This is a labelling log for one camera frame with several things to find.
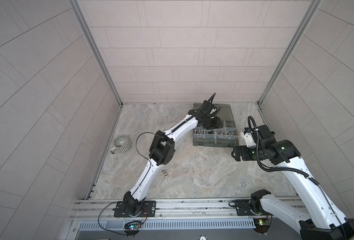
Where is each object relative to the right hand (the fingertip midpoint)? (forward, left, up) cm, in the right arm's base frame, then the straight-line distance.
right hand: (238, 153), depth 72 cm
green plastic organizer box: (+19, -1, -13) cm, 23 cm away
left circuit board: (-24, +51, -13) cm, 58 cm away
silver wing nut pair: (-3, +37, -15) cm, 40 cm away
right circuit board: (-27, -7, -19) cm, 34 cm away
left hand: (+21, +1, -4) cm, 22 cm away
